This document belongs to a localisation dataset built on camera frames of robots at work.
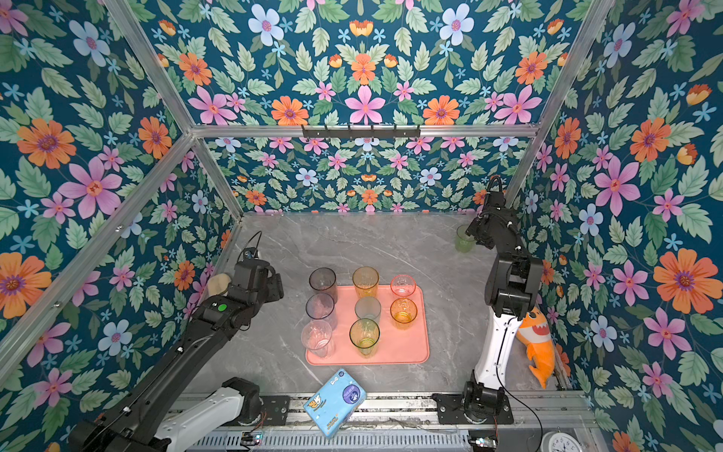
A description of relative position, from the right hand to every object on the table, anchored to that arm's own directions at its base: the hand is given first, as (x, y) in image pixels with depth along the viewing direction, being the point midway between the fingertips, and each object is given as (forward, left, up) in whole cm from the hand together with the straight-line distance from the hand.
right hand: (480, 233), depth 101 cm
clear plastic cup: (-35, +56, -8) cm, 66 cm away
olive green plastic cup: (-35, +41, -5) cm, 55 cm away
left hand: (-24, +67, +11) cm, 72 cm away
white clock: (-61, -7, -7) cm, 62 cm away
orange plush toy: (-36, -8, -2) cm, 37 cm away
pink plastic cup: (-18, +29, -6) cm, 35 cm away
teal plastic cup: (-27, +40, -3) cm, 49 cm away
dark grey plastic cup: (-20, +54, +2) cm, 58 cm away
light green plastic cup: (0, +5, -5) cm, 7 cm away
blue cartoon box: (-53, +48, -5) cm, 72 cm away
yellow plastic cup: (-22, +41, +4) cm, 47 cm away
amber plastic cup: (-27, +29, -8) cm, 41 cm away
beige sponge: (-17, +92, -5) cm, 94 cm away
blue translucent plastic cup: (-29, +55, 0) cm, 62 cm away
